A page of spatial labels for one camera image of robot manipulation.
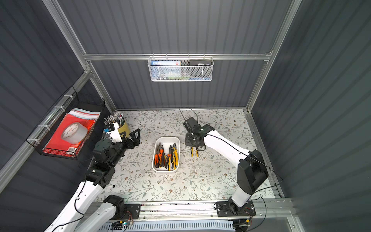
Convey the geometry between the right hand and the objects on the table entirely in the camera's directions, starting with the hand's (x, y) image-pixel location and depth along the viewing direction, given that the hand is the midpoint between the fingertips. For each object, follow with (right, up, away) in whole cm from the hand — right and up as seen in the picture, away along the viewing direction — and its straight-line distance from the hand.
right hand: (190, 143), depth 84 cm
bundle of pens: (-47, +16, +7) cm, 50 cm away
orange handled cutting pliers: (-13, -9, +7) cm, 17 cm away
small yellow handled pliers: (+1, -8, +10) cm, 13 cm away
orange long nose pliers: (-20, -10, +5) cm, 23 cm away
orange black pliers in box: (-17, -9, +5) cm, 20 cm away
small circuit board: (-36, -40, -12) cm, 55 cm away
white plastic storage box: (-15, -10, +7) cm, 20 cm away
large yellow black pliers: (-9, -11, +6) cm, 16 cm away
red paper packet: (-63, +1, -17) cm, 66 cm away
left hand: (-28, +8, -13) cm, 32 cm away
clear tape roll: (-58, +7, -14) cm, 60 cm away
